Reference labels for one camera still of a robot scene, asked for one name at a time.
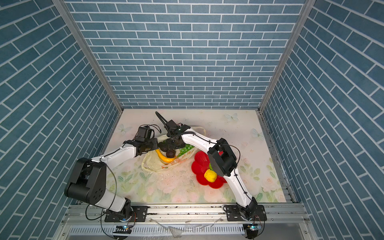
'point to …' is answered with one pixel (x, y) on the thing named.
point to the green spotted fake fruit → (210, 166)
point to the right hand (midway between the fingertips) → (170, 145)
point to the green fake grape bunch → (187, 147)
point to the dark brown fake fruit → (171, 153)
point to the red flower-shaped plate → (199, 166)
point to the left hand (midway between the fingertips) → (156, 143)
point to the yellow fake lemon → (210, 175)
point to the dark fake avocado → (163, 146)
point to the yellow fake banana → (166, 159)
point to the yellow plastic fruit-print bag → (152, 163)
